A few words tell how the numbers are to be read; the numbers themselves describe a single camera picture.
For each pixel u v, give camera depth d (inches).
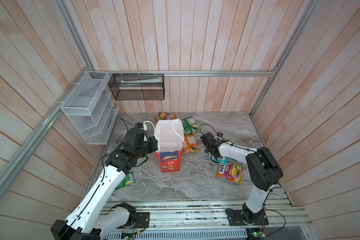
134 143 20.4
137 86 41.9
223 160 36.2
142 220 28.8
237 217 28.8
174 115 47.6
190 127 43.4
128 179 33.7
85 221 14.8
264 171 19.3
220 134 33.9
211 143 29.3
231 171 34.5
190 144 39.3
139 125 25.4
